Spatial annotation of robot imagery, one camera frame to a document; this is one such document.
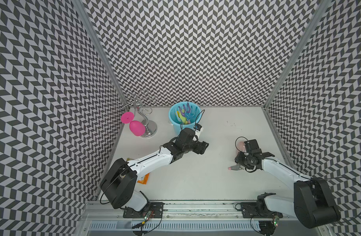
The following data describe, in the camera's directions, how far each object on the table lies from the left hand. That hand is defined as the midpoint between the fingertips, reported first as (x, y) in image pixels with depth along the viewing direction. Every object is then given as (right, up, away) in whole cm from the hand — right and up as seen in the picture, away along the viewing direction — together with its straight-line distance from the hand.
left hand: (202, 143), depth 82 cm
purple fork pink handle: (-11, +19, +17) cm, 28 cm away
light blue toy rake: (-6, +15, +16) cm, 23 cm away
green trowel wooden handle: (-11, +13, +16) cm, 24 cm away
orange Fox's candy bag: (-33, -21, -1) cm, 39 cm away
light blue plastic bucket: (-15, +12, +11) cm, 22 cm away
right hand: (+22, -13, +6) cm, 26 cm away
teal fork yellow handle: (-8, +15, +17) cm, 24 cm away
